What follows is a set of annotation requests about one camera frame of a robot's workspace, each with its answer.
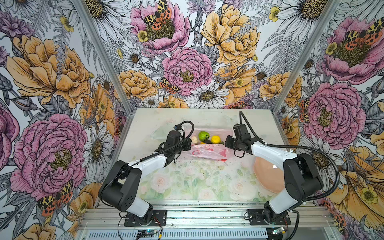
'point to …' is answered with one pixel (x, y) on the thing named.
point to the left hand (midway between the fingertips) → (191, 144)
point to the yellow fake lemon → (215, 139)
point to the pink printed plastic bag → (217, 151)
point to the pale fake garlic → (194, 139)
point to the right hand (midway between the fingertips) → (226, 146)
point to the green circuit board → (146, 233)
